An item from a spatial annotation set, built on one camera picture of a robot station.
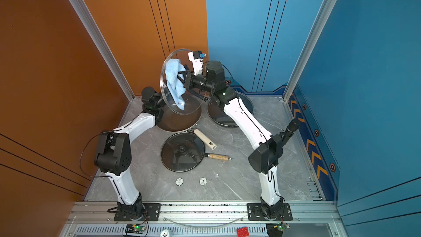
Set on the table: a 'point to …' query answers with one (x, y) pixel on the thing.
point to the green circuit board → (136, 227)
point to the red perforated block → (243, 232)
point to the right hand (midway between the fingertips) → (178, 73)
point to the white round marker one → (203, 181)
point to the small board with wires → (282, 226)
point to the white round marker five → (179, 181)
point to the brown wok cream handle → (210, 144)
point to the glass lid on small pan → (182, 152)
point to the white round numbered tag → (165, 233)
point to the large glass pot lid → (193, 99)
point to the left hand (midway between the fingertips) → (186, 75)
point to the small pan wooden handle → (217, 157)
